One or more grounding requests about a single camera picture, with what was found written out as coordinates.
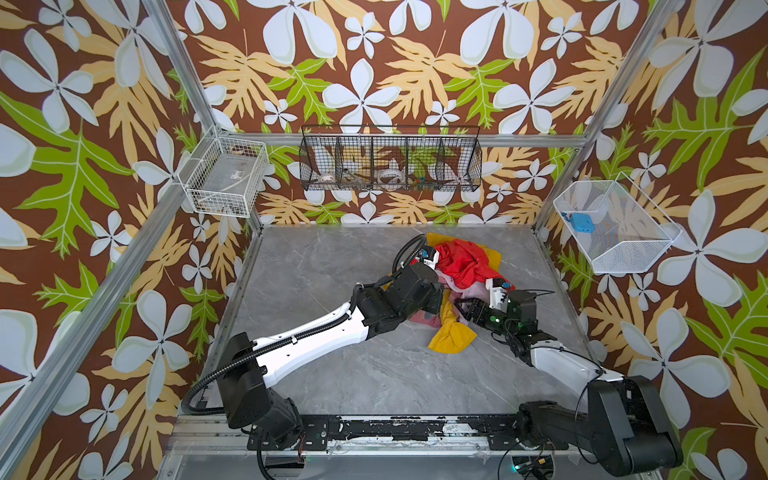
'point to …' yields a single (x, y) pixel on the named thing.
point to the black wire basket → (392, 157)
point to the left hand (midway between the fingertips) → (439, 282)
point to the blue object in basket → (581, 222)
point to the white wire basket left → (226, 175)
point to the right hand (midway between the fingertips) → (459, 304)
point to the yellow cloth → (453, 332)
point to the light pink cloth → (479, 290)
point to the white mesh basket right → (616, 228)
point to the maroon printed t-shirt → (429, 318)
